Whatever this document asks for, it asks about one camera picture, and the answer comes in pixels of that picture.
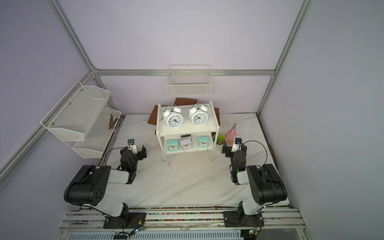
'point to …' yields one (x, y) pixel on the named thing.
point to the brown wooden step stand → (153, 119)
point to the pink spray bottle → (230, 136)
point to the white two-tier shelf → (164, 132)
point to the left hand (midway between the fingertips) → (135, 147)
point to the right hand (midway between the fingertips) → (233, 143)
